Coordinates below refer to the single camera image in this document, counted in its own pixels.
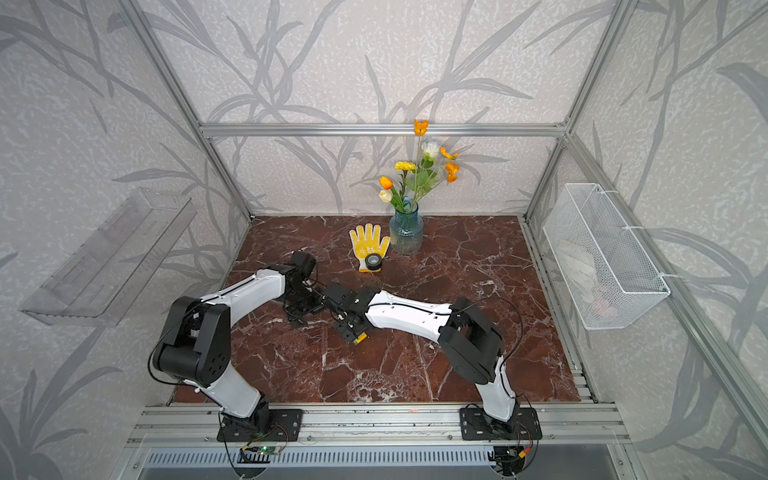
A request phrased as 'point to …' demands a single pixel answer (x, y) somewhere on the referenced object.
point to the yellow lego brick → (360, 338)
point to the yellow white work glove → (367, 240)
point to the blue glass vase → (406, 231)
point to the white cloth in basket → (580, 266)
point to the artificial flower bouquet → (433, 164)
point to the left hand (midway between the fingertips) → (327, 312)
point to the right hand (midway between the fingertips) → (349, 326)
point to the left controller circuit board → (269, 450)
